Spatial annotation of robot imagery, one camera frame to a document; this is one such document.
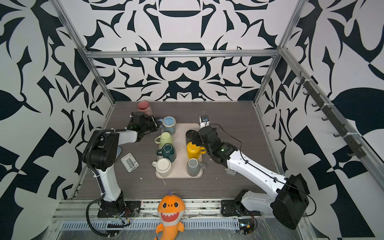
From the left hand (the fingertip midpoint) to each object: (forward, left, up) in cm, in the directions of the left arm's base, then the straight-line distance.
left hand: (163, 112), depth 97 cm
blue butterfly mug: (-8, -4, -3) cm, 9 cm away
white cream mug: (-33, -2, -7) cm, 34 cm away
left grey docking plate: (-28, +19, -12) cm, 35 cm away
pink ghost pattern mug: (+8, +14, -2) cm, 16 cm away
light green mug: (-17, -3, -4) cm, 18 cm away
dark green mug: (-26, -4, -3) cm, 27 cm away
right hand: (-20, -22, +8) cm, 31 cm away
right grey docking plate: (-36, -39, -11) cm, 54 cm away
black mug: (-15, -16, -5) cm, 23 cm away
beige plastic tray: (-31, -10, -13) cm, 35 cm away
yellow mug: (-26, -19, -5) cm, 32 cm away
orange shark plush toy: (-54, -8, -4) cm, 55 cm away
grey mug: (-35, -18, -3) cm, 39 cm away
